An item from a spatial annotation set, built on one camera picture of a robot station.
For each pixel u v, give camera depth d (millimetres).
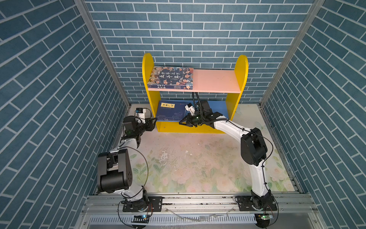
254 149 545
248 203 728
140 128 774
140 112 787
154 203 744
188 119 805
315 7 708
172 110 914
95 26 787
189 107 853
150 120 817
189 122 788
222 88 759
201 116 740
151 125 812
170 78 746
